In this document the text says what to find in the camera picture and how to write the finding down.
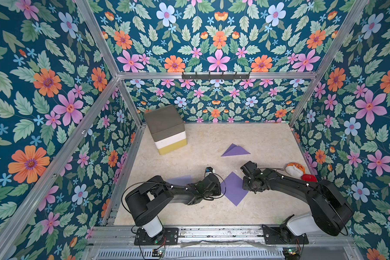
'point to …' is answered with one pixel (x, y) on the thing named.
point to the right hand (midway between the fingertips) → (247, 185)
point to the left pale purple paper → (182, 181)
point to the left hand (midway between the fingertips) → (223, 187)
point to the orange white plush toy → (295, 169)
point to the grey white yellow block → (168, 129)
